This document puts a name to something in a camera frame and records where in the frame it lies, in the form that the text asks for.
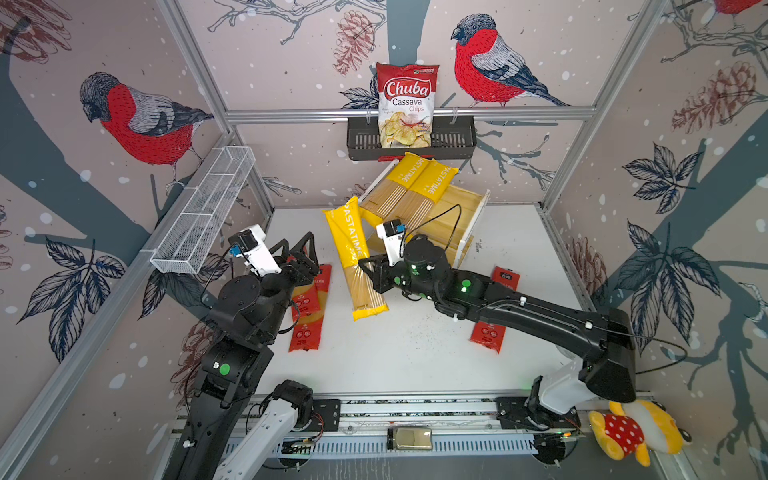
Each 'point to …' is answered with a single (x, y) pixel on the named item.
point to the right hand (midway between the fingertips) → (353, 269)
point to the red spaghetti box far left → (304, 308)
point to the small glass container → (414, 438)
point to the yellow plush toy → (637, 428)
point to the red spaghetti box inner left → (306, 335)
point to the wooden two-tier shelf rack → (452, 222)
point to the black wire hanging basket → (453, 138)
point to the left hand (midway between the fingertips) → (299, 237)
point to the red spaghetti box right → (489, 334)
